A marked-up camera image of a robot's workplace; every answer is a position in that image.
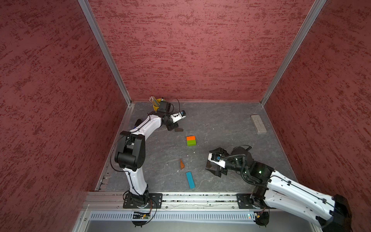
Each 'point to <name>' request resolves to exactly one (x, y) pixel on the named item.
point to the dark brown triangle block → (178, 129)
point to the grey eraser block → (258, 124)
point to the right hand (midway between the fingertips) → (209, 161)
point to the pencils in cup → (154, 101)
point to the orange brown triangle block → (182, 165)
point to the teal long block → (190, 180)
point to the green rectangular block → (190, 143)
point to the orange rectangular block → (190, 137)
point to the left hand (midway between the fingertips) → (174, 124)
